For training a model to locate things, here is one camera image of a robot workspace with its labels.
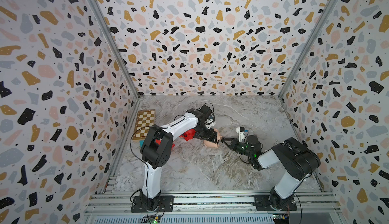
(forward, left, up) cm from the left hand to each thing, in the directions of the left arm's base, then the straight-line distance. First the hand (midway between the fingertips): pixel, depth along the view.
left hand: (213, 139), depth 89 cm
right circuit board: (-38, -31, -8) cm, 49 cm away
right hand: (-1, -6, 0) cm, 6 cm away
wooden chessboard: (+19, +45, -4) cm, 49 cm away
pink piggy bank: (-3, +1, 0) cm, 3 cm away
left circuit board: (-37, +31, -7) cm, 49 cm away
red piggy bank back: (+3, +14, 0) cm, 15 cm away
